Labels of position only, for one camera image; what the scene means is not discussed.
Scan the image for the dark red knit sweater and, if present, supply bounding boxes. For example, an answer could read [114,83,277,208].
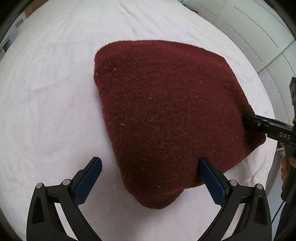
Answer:
[94,40,266,209]

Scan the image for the right hand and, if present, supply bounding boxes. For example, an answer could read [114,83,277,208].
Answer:
[281,156,295,181]

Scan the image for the pink white bed cover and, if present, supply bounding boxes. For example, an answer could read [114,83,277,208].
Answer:
[1,1,274,240]

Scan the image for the white wardrobe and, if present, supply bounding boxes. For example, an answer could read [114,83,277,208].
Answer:
[182,0,295,123]

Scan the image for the wooden headboard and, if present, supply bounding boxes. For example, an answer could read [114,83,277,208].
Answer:
[25,0,48,18]

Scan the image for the left wall socket plate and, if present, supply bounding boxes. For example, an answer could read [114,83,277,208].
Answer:
[15,19,23,28]

